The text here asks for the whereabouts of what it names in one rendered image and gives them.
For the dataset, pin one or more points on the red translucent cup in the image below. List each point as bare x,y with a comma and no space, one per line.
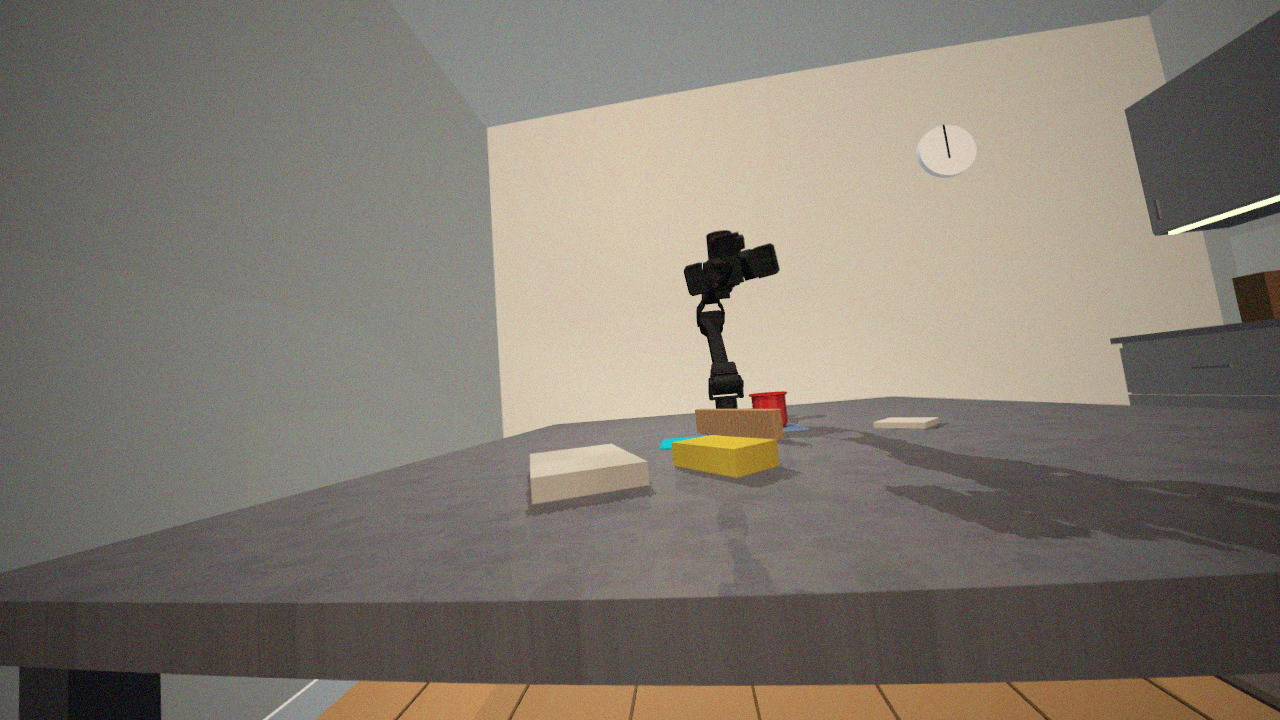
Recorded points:
771,400

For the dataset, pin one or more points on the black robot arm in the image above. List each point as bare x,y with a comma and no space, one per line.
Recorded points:
724,377

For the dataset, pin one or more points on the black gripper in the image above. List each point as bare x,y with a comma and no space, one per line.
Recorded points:
724,273

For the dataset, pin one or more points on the yellow block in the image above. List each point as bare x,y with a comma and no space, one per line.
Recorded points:
724,455

